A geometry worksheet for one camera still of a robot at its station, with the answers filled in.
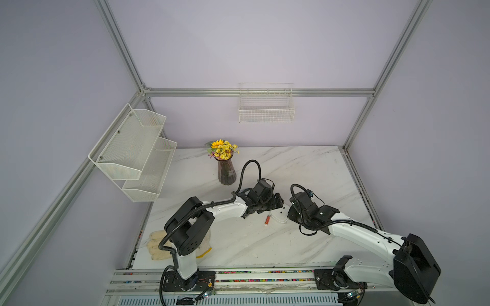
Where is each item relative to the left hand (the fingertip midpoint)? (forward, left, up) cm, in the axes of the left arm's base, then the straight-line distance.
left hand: (277, 204), depth 88 cm
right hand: (-5, -6, -1) cm, 8 cm away
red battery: (-4, +4, -6) cm, 9 cm away
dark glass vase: (+17, +25, +4) cm, 30 cm away
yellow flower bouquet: (+19, +26, +19) cm, 37 cm away
